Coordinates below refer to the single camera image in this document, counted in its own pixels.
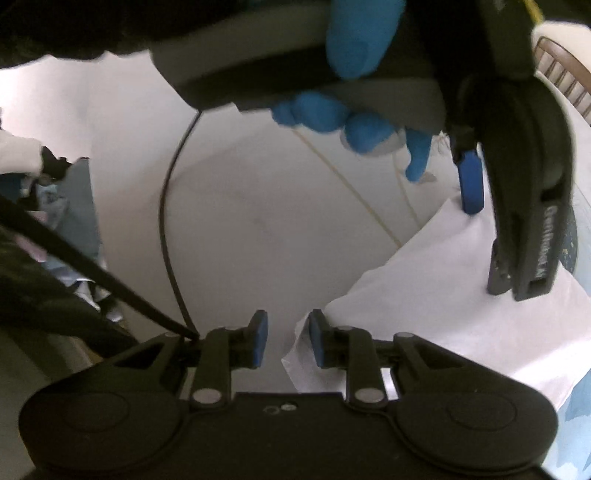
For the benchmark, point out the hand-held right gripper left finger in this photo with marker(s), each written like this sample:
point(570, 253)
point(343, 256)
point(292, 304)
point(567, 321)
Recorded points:
point(259, 339)

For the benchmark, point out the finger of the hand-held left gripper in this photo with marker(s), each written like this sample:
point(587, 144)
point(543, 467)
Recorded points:
point(471, 184)

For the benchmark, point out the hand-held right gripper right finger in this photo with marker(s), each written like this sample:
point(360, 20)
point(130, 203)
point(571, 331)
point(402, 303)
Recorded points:
point(316, 341)

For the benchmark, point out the white shirt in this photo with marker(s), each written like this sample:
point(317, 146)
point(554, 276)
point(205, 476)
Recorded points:
point(438, 300)

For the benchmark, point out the person's left forearm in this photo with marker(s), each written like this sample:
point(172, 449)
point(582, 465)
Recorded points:
point(92, 23)

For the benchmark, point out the person's left hand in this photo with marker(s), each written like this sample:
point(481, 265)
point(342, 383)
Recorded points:
point(364, 37)

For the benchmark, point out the wooden slat-back chair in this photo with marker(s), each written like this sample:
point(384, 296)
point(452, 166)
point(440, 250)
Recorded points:
point(561, 64)

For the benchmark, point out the printed pale blue tablecloth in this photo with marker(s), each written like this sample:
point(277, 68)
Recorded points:
point(277, 207)

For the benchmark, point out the blue grey cloth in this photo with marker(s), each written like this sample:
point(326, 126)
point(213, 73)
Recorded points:
point(78, 207)

